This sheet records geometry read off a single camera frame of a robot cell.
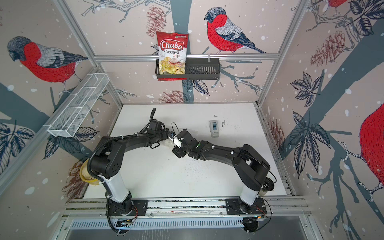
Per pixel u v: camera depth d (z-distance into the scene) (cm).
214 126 101
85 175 80
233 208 72
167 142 93
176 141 75
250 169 45
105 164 49
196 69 107
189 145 66
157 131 80
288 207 75
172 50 83
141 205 74
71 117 73
